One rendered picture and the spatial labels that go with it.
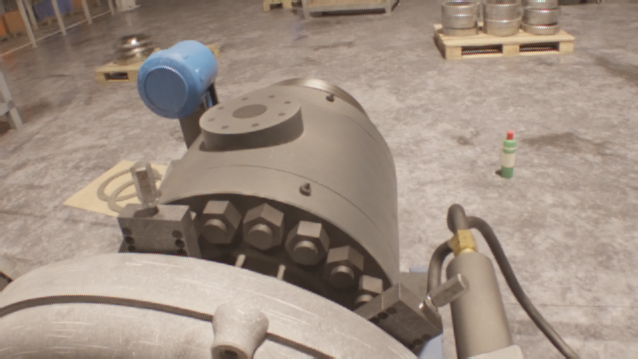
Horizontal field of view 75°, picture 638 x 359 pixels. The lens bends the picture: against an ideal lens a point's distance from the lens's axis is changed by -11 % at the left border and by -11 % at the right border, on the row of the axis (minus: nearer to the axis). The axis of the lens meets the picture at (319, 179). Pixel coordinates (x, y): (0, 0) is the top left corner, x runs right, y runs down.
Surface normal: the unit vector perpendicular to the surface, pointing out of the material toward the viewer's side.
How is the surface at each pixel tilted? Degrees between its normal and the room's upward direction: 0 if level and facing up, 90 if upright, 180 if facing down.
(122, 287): 4
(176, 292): 12
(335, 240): 90
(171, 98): 90
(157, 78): 90
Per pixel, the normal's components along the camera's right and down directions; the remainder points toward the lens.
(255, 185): 0.09, -0.84
